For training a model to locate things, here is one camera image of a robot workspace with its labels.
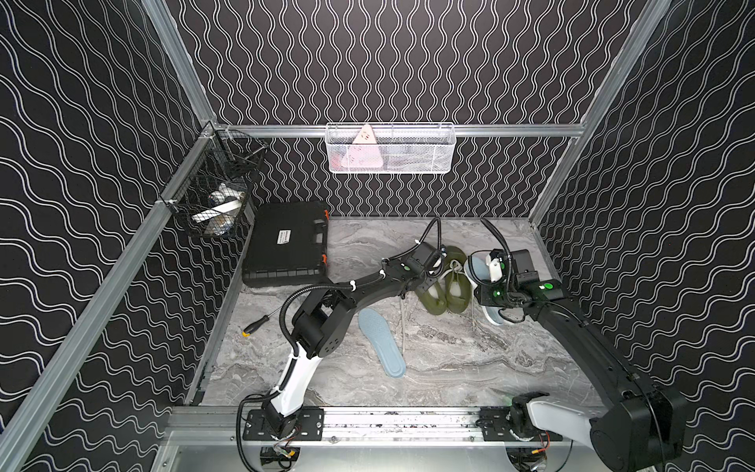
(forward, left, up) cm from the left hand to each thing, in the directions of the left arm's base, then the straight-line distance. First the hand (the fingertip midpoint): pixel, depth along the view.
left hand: (424, 266), depth 94 cm
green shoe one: (-7, -4, -7) cm, 11 cm away
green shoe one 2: (-3, -12, -7) cm, 14 cm away
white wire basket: (+54, +14, +9) cm, 56 cm away
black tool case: (+8, +48, -3) cm, 48 cm away
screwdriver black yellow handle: (-22, +53, -9) cm, 58 cm away
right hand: (-11, -15, +6) cm, 20 cm away
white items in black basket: (-3, +54, +25) cm, 59 cm away
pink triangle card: (+21, +21, +26) cm, 40 cm away
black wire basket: (+6, +65, +20) cm, 68 cm away
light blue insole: (-22, +12, -10) cm, 27 cm away
